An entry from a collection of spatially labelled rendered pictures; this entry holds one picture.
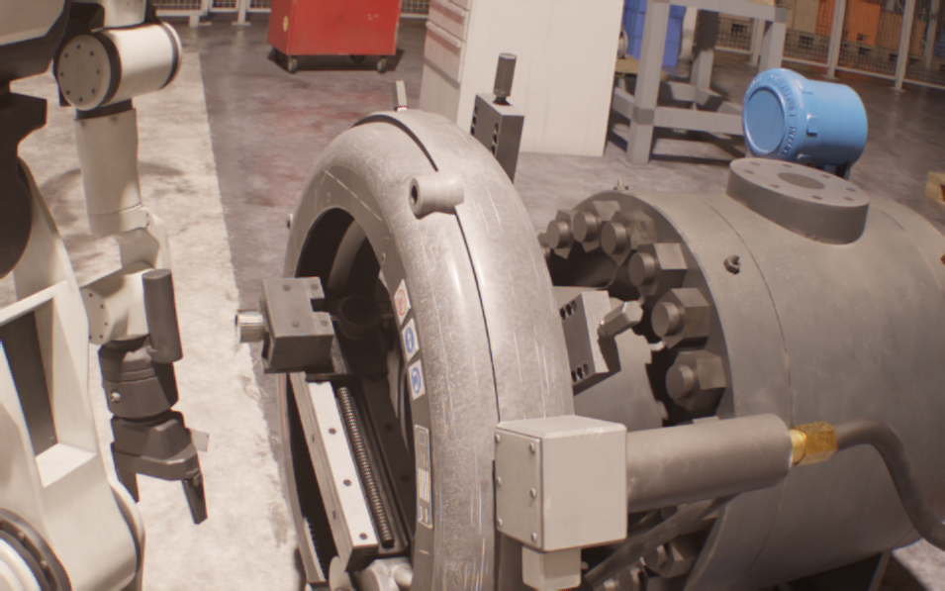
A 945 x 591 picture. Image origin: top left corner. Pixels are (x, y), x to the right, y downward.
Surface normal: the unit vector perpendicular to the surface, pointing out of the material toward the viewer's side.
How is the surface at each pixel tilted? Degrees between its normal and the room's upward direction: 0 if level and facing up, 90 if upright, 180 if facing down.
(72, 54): 90
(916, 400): 67
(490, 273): 39
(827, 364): 55
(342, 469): 25
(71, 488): 80
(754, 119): 90
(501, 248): 35
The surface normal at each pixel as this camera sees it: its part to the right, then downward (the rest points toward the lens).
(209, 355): 0.12, -0.92
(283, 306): 0.27, -0.68
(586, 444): 0.39, 0.00
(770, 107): -0.92, 0.04
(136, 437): -0.39, 0.29
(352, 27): 0.44, 0.37
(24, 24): 0.91, 0.25
